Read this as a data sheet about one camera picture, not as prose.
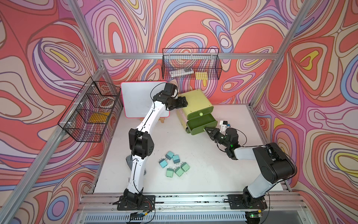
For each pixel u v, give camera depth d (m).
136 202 0.64
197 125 0.90
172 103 0.77
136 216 0.72
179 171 0.82
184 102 0.84
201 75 0.91
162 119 1.07
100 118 0.72
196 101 0.93
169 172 0.83
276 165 0.47
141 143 0.56
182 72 0.89
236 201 0.73
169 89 0.73
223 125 0.86
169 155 0.89
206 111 0.90
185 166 0.85
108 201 0.75
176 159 0.88
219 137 0.81
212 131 0.84
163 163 0.86
